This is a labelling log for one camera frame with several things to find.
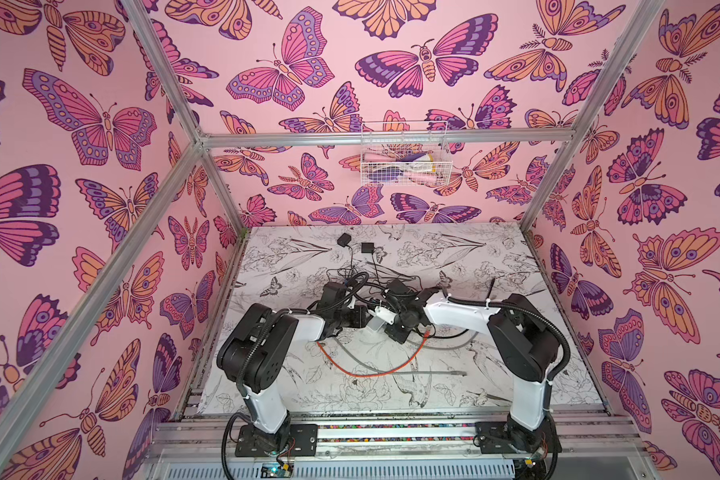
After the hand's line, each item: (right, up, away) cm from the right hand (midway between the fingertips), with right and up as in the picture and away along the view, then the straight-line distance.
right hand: (391, 326), depth 93 cm
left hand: (-5, +4, +1) cm, 7 cm away
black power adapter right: (-7, +25, +20) cm, 33 cm away
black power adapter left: (-16, +28, +23) cm, 40 cm away
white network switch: (-5, +1, -1) cm, 5 cm away
